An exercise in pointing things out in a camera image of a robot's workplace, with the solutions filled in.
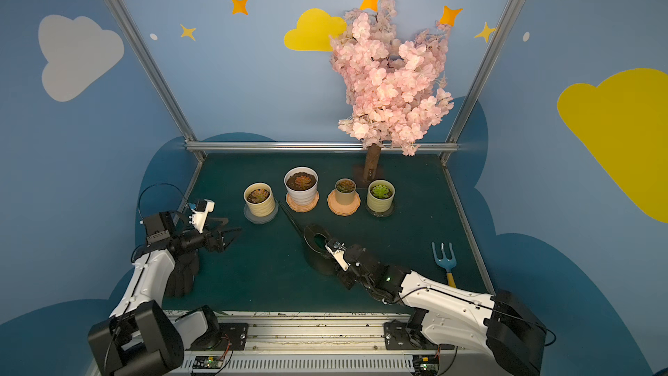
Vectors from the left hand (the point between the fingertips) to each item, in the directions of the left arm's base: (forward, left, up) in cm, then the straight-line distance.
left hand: (232, 223), depth 82 cm
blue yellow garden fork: (-6, -73, -14) cm, 74 cm away
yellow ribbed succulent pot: (+15, -4, -7) cm, 17 cm away
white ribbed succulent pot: (+21, -19, -5) cm, 29 cm away
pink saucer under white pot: (+16, -19, -15) cm, 29 cm away
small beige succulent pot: (+21, -37, -8) cm, 43 cm away
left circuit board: (-35, +2, -15) cm, 39 cm away
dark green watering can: (-8, -27, -4) cm, 29 cm away
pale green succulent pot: (+18, -50, -7) cm, 54 cm away
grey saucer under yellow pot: (+10, -4, -14) cm, 17 cm away
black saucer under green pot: (+14, -51, -14) cm, 54 cm away
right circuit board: (-34, -60, -16) cm, 71 cm away
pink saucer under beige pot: (+16, -36, -15) cm, 42 cm away
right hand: (-8, -35, -7) cm, 37 cm away
